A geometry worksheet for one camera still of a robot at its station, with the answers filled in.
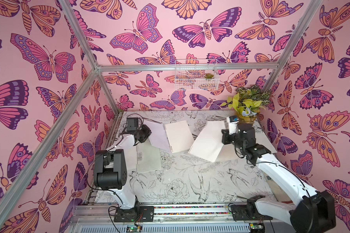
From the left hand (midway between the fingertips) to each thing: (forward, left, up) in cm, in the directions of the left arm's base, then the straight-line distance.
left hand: (153, 129), depth 96 cm
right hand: (-8, -43, +11) cm, 45 cm away
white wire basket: (+27, -28, +23) cm, 45 cm away
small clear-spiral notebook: (-15, +6, -11) cm, 20 cm away
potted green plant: (+10, -60, +14) cm, 62 cm away
